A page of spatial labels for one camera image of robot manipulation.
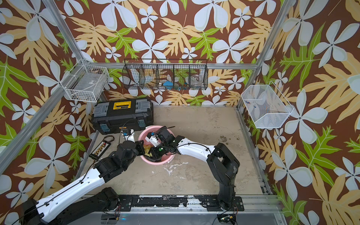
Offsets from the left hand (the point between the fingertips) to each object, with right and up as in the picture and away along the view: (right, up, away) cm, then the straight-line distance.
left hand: (144, 139), depth 77 cm
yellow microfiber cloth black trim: (+2, -5, -2) cm, 6 cm away
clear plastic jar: (+32, +40, +24) cm, 57 cm away
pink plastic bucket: (+13, -9, -3) cm, 16 cm away
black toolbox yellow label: (-26, +13, +15) cm, 33 cm away
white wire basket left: (-39, +34, +9) cm, 53 cm away
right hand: (+1, -10, +1) cm, 10 cm away
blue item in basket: (+12, +35, +16) cm, 40 cm away
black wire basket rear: (+10, +43, +19) cm, 48 cm away
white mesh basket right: (+73, +19, +7) cm, 76 cm away
